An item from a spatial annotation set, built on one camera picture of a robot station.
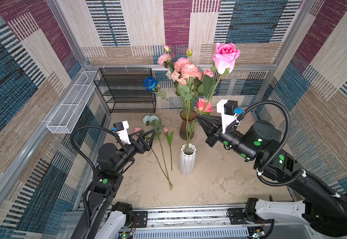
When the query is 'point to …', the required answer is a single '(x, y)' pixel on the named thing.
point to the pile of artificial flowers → (153, 122)
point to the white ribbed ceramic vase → (187, 159)
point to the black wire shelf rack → (123, 89)
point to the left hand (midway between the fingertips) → (149, 131)
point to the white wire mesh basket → (62, 121)
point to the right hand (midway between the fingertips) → (198, 119)
